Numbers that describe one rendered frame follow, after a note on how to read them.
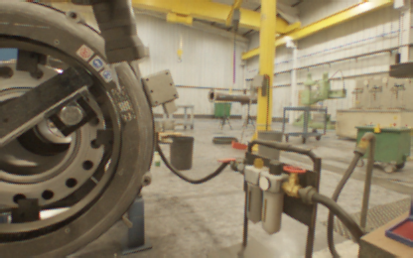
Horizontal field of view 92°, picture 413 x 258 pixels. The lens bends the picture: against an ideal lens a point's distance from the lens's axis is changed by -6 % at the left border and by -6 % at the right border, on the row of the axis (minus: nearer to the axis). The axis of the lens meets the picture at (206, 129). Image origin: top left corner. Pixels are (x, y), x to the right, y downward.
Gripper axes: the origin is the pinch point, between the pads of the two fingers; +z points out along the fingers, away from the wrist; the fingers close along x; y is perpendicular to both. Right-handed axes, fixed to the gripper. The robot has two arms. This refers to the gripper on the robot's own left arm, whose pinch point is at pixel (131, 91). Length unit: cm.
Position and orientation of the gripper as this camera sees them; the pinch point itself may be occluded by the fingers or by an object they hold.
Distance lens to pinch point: 49.4
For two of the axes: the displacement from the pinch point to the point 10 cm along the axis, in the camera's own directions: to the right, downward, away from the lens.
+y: 1.2, -4.7, 8.7
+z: 1.5, 8.8, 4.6
